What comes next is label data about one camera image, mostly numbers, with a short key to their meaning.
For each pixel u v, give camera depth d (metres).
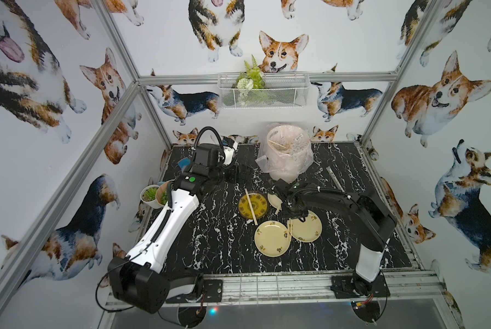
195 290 0.65
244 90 0.86
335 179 1.06
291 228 0.87
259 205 0.96
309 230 0.89
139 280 0.37
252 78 0.83
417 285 0.76
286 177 1.06
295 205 0.68
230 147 0.65
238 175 0.65
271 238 0.86
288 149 0.84
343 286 0.73
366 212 0.48
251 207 0.93
